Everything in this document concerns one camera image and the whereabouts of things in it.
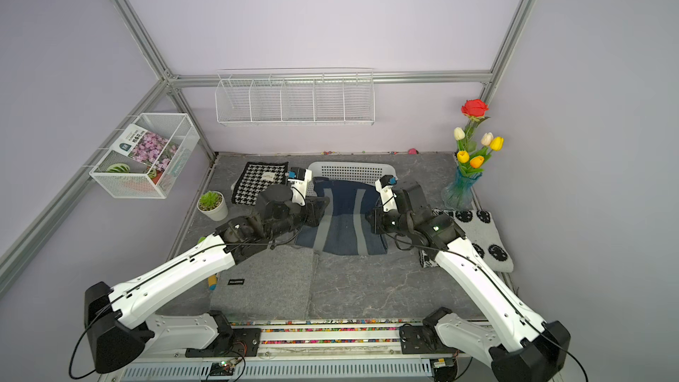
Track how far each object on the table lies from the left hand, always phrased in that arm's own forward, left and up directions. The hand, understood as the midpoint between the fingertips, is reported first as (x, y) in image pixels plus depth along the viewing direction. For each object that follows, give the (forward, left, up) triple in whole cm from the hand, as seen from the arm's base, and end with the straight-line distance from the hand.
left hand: (328, 202), depth 71 cm
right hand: (-2, -11, -4) cm, 12 cm away
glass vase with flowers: (+14, -48, -19) cm, 53 cm away
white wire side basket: (+10, +56, +5) cm, 57 cm away
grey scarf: (-13, +19, -24) cm, 34 cm away
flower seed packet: (+19, +51, +7) cm, 55 cm away
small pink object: (+46, -39, -29) cm, 67 cm away
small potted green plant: (+15, +42, -20) cm, 49 cm away
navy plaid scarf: (-3, -4, -11) cm, 12 cm away
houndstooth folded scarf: (+31, +31, -25) cm, 51 cm away
